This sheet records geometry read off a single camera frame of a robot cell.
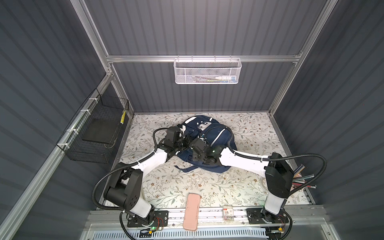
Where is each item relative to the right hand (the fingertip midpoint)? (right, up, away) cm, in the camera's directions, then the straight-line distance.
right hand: (196, 154), depth 86 cm
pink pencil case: (-3, -29, -13) cm, 32 cm away
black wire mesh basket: (-51, +11, -14) cm, 54 cm away
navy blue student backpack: (+10, +12, +3) cm, 16 cm away
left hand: (+1, +8, 0) cm, 8 cm away
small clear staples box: (+16, -28, -12) cm, 34 cm away
